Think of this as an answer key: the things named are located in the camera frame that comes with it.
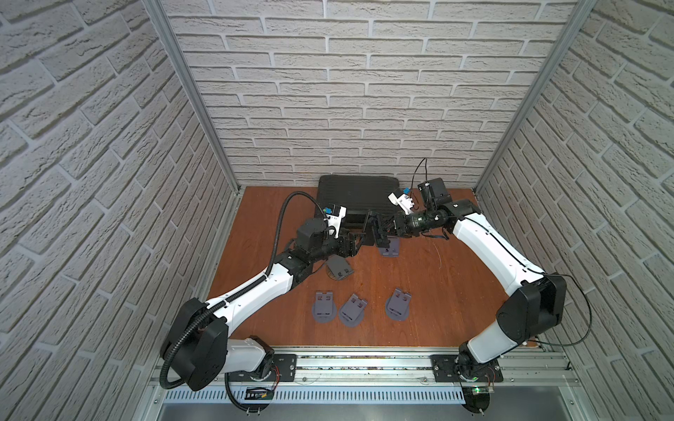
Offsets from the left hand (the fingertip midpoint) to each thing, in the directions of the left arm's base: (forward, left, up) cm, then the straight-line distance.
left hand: (364, 232), depth 77 cm
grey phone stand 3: (-14, -12, -22) cm, 29 cm away
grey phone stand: (-16, +12, -22) cm, 30 cm away
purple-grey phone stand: (+5, -13, -19) cm, 24 cm away
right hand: (0, -7, 0) cm, 7 cm away
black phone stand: (-3, -1, +1) cm, 4 cm away
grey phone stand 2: (-16, +3, -22) cm, 28 cm away
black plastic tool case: (+36, -1, -21) cm, 42 cm away
